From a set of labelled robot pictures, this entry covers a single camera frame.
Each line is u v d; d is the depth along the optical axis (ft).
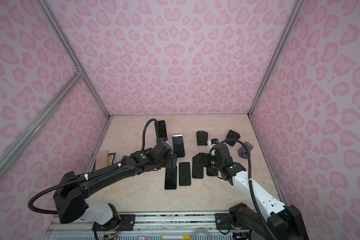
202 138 3.34
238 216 2.02
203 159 2.38
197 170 2.97
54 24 2.41
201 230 2.33
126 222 2.41
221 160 2.03
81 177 1.45
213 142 2.46
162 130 3.27
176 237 2.26
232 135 3.23
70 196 1.33
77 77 2.91
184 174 2.91
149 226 2.39
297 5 2.27
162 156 2.05
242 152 3.11
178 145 3.06
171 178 3.50
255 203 1.41
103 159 3.07
